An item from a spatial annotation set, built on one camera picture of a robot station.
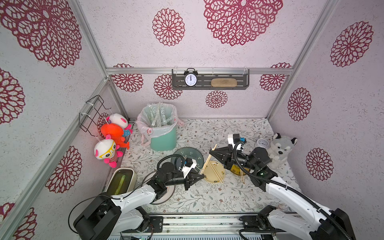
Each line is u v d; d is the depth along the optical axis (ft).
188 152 3.28
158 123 2.81
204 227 2.41
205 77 3.11
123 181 2.73
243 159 1.95
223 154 2.08
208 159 2.17
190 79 2.95
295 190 1.60
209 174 3.00
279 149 2.73
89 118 2.48
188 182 2.14
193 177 2.22
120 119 3.08
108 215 1.36
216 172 2.95
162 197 2.09
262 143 3.37
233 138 1.85
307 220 1.44
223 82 2.95
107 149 2.65
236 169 3.03
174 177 2.19
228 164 1.97
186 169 2.16
